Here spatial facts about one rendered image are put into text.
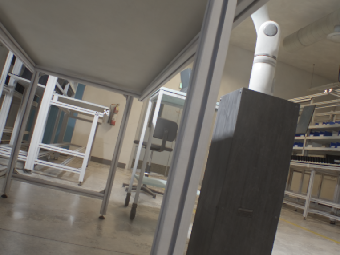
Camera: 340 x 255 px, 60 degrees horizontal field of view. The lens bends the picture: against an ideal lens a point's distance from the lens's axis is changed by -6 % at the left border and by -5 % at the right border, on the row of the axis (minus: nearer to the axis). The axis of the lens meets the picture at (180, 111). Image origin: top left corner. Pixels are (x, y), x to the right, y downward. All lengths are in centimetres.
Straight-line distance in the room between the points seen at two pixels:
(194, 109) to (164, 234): 21
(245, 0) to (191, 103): 29
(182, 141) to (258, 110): 65
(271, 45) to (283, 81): 793
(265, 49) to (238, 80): 724
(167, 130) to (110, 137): 374
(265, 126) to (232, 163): 18
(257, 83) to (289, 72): 814
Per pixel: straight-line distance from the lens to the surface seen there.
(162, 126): 396
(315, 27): 593
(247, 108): 111
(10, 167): 240
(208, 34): 55
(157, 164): 778
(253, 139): 112
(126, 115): 233
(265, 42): 130
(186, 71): 268
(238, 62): 862
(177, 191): 51
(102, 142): 756
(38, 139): 367
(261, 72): 125
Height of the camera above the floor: 56
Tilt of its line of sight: 8 degrees up
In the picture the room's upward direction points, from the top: 13 degrees clockwise
